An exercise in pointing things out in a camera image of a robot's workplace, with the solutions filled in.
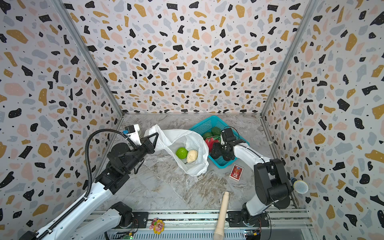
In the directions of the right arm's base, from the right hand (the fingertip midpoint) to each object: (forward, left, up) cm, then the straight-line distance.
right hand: (215, 147), depth 92 cm
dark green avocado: (+15, -1, -3) cm, 16 cm away
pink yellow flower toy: (-40, +28, -5) cm, 50 cm away
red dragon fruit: (+3, +3, +1) cm, 5 cm away
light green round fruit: (-3, +21, -3) cm, 21 cm away
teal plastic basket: (+20, +5, -4) cm, 21 cm away
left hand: (-8, +28, +26) cm, 39 cm away
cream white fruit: (-4, +14, -4) cm, 15 cm away
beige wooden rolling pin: (-42, 0, -4) cm, 43 cm away
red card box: (-13, -13, -8) cm, 20 cm away
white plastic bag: (-6, +23, +17) cm, 29 cm away
